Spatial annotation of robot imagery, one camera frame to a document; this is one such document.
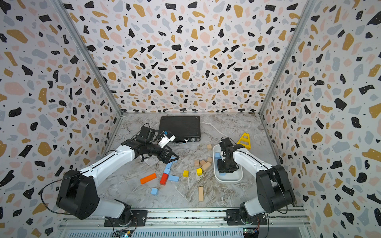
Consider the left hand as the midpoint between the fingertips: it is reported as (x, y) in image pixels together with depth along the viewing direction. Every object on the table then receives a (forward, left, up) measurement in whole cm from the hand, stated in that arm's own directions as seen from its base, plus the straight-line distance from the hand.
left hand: (175, 153), depth 81 cm
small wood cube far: (+12, -20, -14) cm, 27 cm away
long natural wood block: (-17, -14, -15) cm, 27 cm away
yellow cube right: (-5, -13, -13) cm, 19 cm away
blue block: (-8, +2, -14) cm, 17 cm away
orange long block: (-9, +17, -14) cm, 24 cm away
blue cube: (+6, -25, -13) cm, 29 cm away
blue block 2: (0, +6, -15) cm, 16 cm away
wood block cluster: (-1, -16, -14) cm, 21 cm away
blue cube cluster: (-4, +6, -13) cm, 15 cm away
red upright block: (-9, +7, -14) cm, 18 cm away
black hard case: (+26, -3, -11) cm, 29 cm away
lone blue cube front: (-16, +12, -14) cm, 24 cm away
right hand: (-5, -26, -12) cm, 30 cm away
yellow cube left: (-6, -5, -13) cm, 16 cm away
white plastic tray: (-8, -30, -16) cm, 35 cm away
